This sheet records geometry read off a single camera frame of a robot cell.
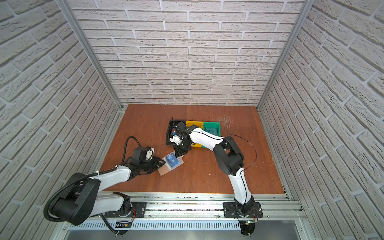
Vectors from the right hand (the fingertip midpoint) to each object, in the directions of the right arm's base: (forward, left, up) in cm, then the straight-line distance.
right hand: (177, 154), depth 88 cm
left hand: (-2, +7, -2) cm, 8 cm away
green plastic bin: (+19, -25, -1) cm, 31 cm away
